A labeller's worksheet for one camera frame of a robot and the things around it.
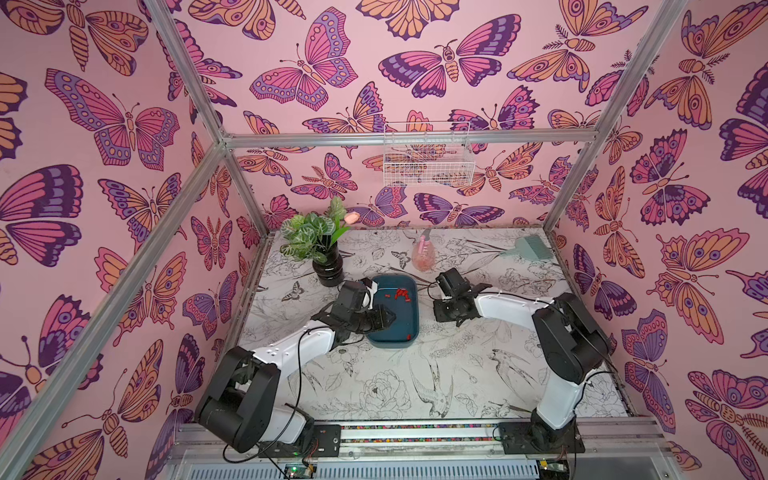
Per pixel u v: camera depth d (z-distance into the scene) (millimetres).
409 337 904
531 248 1130
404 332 922
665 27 702
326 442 735
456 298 762
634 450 721
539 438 651
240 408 421
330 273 977
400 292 1008
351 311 690
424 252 1130
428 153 950
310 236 842
